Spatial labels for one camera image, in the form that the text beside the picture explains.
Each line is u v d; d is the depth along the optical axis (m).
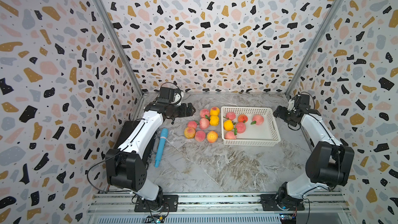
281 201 0.68
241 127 0.95
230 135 0.92
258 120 1.00
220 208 0.73
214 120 1.00
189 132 0.94
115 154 0.42
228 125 0.97
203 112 1.03
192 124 0.97
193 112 0.80
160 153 0.88
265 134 0.97
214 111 1.05
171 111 0.70
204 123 0.97
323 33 0.88
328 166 0.45
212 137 0.92
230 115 1.03
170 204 0.73
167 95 0.64
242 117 1.01
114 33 0.87
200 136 0.92
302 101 0.70
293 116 0.68
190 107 0.76
